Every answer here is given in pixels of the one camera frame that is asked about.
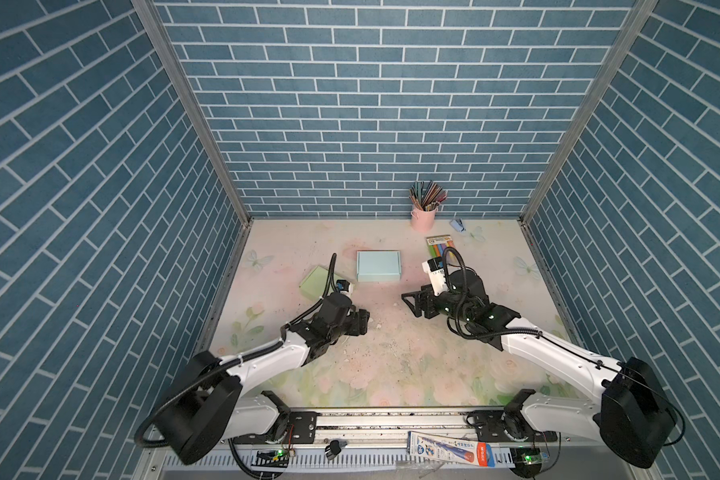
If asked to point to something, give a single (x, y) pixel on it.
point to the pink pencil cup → (423, 220)
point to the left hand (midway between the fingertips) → (360, 314)
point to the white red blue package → (449, 449)
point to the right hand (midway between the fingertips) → (410, 289)
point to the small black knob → (332, 449)
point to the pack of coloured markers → (438, 243)
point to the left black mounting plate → (302, 427)
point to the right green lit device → (528, 461)
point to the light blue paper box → (378, 265)
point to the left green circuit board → (273, 458)
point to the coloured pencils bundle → (427, 195)
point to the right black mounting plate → (507, 426)
